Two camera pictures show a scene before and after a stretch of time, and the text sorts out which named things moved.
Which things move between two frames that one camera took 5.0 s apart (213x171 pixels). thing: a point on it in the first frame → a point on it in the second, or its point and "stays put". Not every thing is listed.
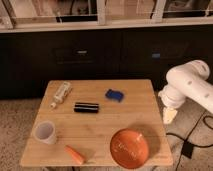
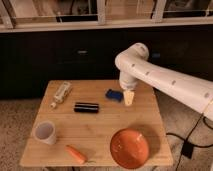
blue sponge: [114, 95] stays put
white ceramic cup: [45, 132] stays put
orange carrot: [77, 156] stays put
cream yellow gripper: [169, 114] → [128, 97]
